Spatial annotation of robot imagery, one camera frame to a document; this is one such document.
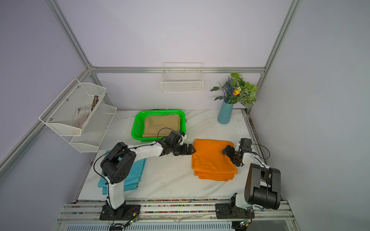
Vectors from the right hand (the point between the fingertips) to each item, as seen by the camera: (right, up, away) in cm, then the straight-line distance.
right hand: (226, 156), depth 93 cm
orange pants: (-12, -3, -4) cm, 13 cm away
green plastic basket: (-63, +19, +11) cm, 66 cm away
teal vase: (+2, +28, +15) cm, 32 cm away
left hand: (-24, +3, -1) cm, 24 cm away
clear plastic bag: (-84, +27, -15) cm, 90 cm away
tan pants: (-46, +20, +12) cm, 52 cm away
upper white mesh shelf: (-90, +27, -17) cm, 96 cm away
